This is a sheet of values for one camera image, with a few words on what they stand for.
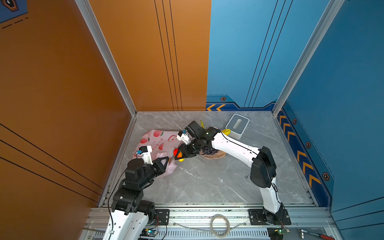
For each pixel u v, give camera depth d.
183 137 0.76
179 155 0.74
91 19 0.73
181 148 0.72
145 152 0.62
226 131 0.95
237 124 1.09
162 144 0.87
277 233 0.70
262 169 0.49
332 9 0.70
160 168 0.61
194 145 0.69
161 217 0.74
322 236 0.68
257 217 0.72
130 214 0.47
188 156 0.71
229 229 0.70
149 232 0.71
